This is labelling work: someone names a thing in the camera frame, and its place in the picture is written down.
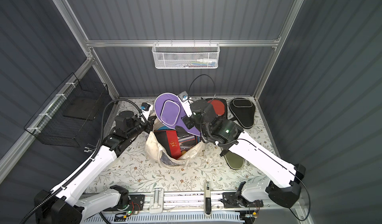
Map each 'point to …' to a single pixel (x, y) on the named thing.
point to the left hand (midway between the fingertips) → (156, 117)
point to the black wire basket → (66, 117)
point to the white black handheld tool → (207, 198)
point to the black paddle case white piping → (242, 110)
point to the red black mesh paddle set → (175, 142)
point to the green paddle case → (234, 161)
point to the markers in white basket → (201, 62)
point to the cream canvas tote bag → (156, 154)
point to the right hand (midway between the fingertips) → (189, 106)
